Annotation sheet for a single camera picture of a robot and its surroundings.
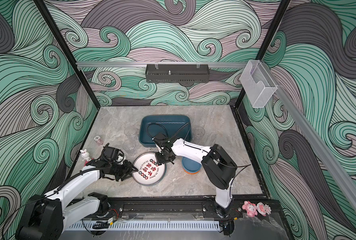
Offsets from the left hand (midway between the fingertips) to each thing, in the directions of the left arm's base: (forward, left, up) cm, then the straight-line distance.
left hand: (136, 170), depth 82 cm
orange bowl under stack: (-1, -31, 0) cm, 31 cm away
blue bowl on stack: (+3, -30, +2) cm, 31 cm away
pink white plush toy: (-17, -65, 0) cm, 67 cm away
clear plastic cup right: (+29, -38, -3) cm, 48 cm away
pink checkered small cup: (+19, +28, 0) cm, 34 cm away
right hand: (+6, -13, 0) cm, 14 cm away
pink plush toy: (-17, -59, 0) cm, 61 cm away
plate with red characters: (0, -7, -2) cm, 7 cm away
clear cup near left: (+19, +9, -4) cm, 21 cm away
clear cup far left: (+28, +9, -1) cm, 30 cm away
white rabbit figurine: (+8, +31, +2) cm, 32 cm away
